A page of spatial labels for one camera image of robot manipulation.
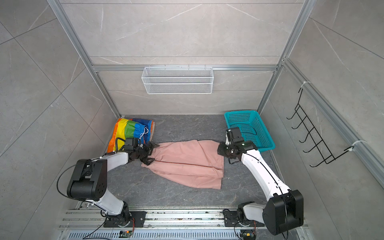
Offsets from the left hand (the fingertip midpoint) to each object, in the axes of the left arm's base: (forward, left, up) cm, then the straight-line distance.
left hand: (157, 147), depth 94 cm
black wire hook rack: (-24, -77, +28) cm, 85 cm away
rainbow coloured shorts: (+12, +12, +4) cm, 18 cm away
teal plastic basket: (+17, -68, -5) cm, 70 cm away
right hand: (-8, -38, +9) cm, 40 cm away
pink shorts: (-9, -23, -5) cm, 25 cm away
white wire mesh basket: (+39, -14, +24) cm, 48 cm away
